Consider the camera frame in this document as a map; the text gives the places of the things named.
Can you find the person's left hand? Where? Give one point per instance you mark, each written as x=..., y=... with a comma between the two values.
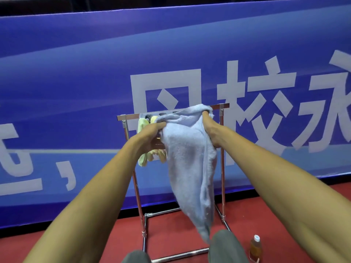
x=149, y=138

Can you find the person's right hand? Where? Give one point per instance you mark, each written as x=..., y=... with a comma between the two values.
x=214, y=132

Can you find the bottle of amber liquid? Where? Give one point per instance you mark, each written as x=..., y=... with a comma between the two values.
x=255, y=249

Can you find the person's right forearm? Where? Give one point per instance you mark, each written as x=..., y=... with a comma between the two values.
x=274, y=183

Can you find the chrome metal rack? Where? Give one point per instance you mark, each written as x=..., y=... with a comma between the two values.
x=129, y=116

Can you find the grey plastic hook rail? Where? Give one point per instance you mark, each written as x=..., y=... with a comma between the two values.
x=145, y=115

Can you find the light blue towel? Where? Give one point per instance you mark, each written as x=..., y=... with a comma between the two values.
x=189, y=161

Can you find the grey trousers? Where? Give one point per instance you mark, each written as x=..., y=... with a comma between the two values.
x=225, y=249

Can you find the yellow towel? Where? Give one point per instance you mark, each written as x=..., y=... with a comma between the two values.
x=159, y=154

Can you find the light green towel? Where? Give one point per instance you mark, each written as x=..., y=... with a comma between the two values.
x=142, y=124

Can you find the blue printed banner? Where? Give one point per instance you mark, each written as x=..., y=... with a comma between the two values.
x=54, y=79

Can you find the person's left forearm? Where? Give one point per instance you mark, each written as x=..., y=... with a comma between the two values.
x=82, y=210

